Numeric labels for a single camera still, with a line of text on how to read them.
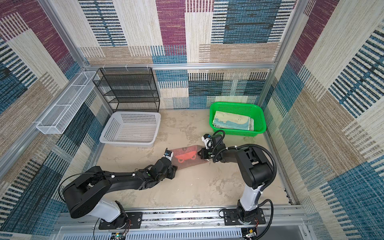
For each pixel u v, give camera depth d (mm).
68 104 781
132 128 1082
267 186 496
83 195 441
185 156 943
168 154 795
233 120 1080
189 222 732
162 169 689
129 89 1089
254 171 489
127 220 722
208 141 888
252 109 1114
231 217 730
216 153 773
